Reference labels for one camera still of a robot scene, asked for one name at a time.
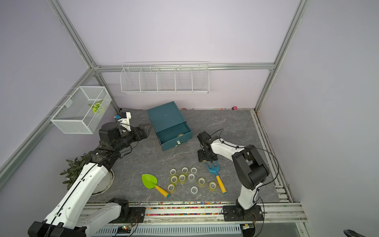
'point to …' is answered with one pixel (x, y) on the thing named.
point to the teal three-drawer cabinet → (171, 128)
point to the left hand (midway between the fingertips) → (147, 127)
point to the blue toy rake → (215, 170)
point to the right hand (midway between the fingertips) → (205, 157)
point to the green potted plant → (74, 168)
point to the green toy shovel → (150, 181)
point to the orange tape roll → (180, 134)
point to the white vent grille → (178, 229)
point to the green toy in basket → (95, 105)
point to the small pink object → (235, 107)
